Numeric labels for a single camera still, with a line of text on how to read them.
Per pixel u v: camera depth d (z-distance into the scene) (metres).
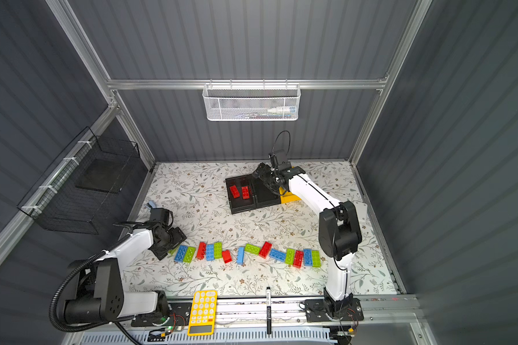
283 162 0.72
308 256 0.86
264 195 0.99
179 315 0.72
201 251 0.87
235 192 1.05
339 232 0.50
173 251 0.87
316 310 0.73
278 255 0.87
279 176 0.68
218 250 0.87
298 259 0.85
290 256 0.87
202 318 0.72
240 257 0.86
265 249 0.88
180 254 0.86
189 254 0.87
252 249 0.89
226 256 0.84
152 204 1.02
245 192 1.05
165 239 0.77
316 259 0.85
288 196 0.99
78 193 0.72
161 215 0.73
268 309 0.75
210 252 0.87
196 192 1.08
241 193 1.05
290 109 0.91
